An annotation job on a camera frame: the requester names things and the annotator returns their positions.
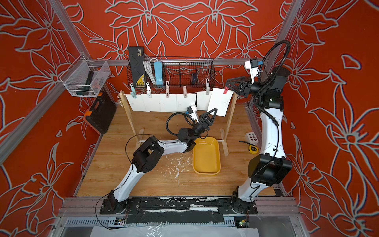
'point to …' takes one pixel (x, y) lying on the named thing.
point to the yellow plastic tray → (206, 156)
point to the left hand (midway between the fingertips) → (216, 110)
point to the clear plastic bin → (85, 78)
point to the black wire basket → (176, 72)
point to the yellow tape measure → (253, 149)
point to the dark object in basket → (194, 79)
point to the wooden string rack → (224, 136)
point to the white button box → (251, 138)
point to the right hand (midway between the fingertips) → (224, 85)
